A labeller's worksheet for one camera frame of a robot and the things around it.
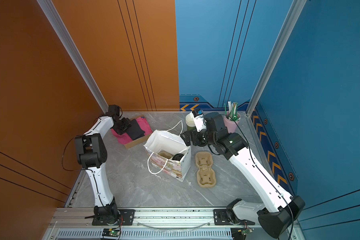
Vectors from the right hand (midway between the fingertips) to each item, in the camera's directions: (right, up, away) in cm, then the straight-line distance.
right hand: (190, 131), depth 70 cm
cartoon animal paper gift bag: (-13, -14, +21) cm, 29 cm away
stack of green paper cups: (+1, +4, +27) cm, 27 cm away
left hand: (-41, +3, +34) cm, 54 cm away
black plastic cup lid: (-6, -14, +9) cm, 18 cm away
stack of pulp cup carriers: (+10, -27, +15) cm, 32 cm away
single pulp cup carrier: (-15, -15, +22) cm, 30 cm away
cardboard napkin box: (-34, -8, +29) cm, 45 cm away
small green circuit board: (-38, -49, +1) cm, 62 cm away
